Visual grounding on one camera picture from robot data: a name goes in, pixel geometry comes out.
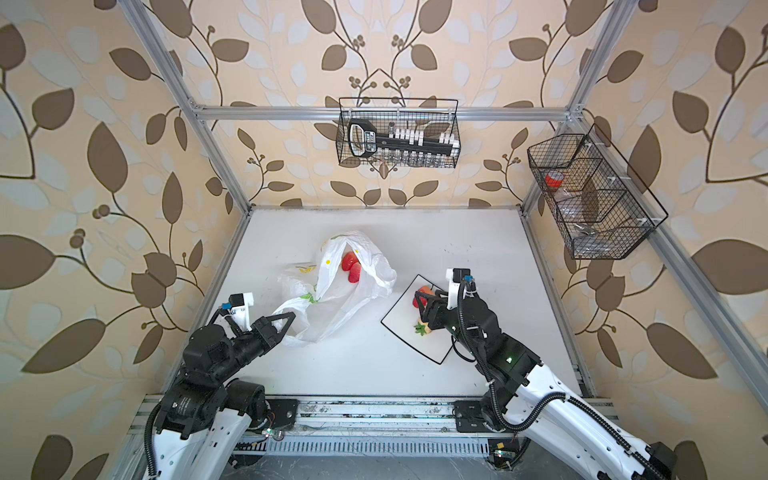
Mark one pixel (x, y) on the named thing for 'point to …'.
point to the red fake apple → (426, 290)
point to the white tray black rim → (403, 317)
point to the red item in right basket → (554, 178)
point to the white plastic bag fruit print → (322, 298)
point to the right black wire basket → (603, 208)
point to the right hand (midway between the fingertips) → (425, 297)
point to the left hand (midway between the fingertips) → (296, 316)
